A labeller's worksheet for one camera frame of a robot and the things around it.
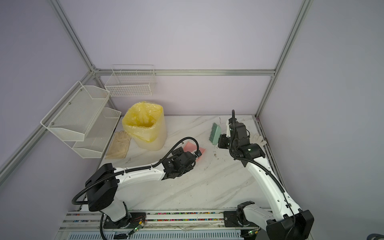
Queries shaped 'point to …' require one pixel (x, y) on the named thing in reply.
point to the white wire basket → (128, 80)
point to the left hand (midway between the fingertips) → (181, 155)
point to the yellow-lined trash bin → (146, 123)
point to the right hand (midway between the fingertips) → (219, 136)
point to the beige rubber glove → (119, 147)
